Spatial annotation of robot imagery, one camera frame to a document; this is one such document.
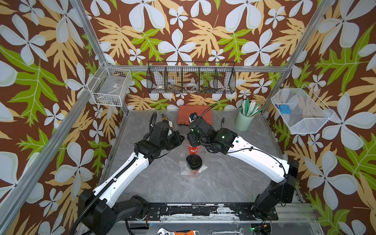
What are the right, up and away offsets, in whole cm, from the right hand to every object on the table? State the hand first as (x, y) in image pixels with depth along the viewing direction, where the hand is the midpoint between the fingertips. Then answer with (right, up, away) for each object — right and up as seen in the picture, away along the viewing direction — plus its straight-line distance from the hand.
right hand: (191, 133), depth 74 cm
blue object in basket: (+57, +14, +12) cm, 60 cm away
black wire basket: (-16, +37, +22) cm, 46 cm away
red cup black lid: (+1, -9, +3) cm, 10 cm away
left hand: (-3, -1, +1) cm, 3 cm away
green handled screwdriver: (+26, +7, +40) cm, 49 cm away
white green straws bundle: (+42, +16, +27) cm, 52 cm away
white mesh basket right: (+64, +10, +4) cm, 65 cm away
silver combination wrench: (+23, -47, -4) cm, 53 cm away
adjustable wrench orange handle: (-13, -47, -5) cm, 49 cm away
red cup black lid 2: (+2, -15, -1) cm, 15 cm away
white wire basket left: (-49, +28, +12) cm, 57 cm away
